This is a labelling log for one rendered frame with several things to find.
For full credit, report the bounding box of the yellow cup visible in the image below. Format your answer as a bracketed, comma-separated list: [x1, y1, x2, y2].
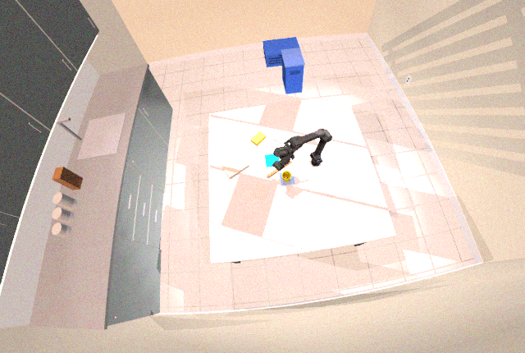
[282, 171, 292, 182]

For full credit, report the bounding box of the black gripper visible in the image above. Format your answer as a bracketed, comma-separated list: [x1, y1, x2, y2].
[272, 154, 295, 171]

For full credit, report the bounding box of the yellow rectangular block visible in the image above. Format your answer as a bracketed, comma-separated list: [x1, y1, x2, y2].
[251, 131, 266, 146]

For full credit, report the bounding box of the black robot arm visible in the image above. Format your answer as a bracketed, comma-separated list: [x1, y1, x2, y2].
[273, 128, 332, 167]

